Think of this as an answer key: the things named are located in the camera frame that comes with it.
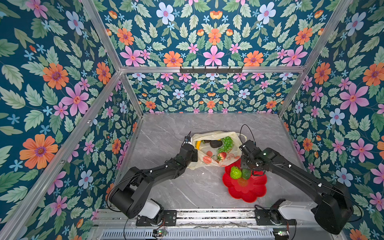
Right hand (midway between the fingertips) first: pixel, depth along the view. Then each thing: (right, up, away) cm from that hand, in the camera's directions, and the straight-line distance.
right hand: (244, 163), depth 82 cm
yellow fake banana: (-26, +9, +16) cm, 32 cm away
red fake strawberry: (-10, +2, +10) cm, 15 cm away
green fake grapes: (-6, +9, +15) cm, 18 cm away
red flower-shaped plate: (+2, -15, 0) cm, 15 cm away
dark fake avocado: (-15, +9, +14) cm, 23 cm away
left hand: (-27, +8, +7) cm, 29 cm away
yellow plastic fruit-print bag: (-13, +6, +16) cm, 22 cm away
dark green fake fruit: (+2, -6, +2) cm, 7 cm away
